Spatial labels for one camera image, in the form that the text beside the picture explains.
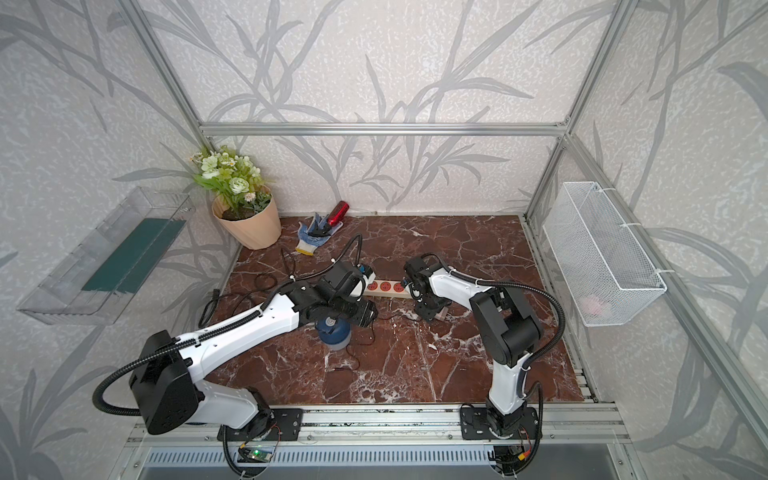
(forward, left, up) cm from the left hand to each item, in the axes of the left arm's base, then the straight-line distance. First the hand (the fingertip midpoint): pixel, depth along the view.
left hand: (371, 312), depth 80 cm
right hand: (+9, -19, -12) cm, 24 cm away
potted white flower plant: (+38, +46, +2) cm, 60 cm away
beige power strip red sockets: (+13, -4, -10) cm, 17 cm away
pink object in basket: (-3, -54, +10) cm, 55 cm away
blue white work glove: (+34, +27, -13) cm, 46 cm away
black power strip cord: (+14, +55, -17) cm, 59 cm away
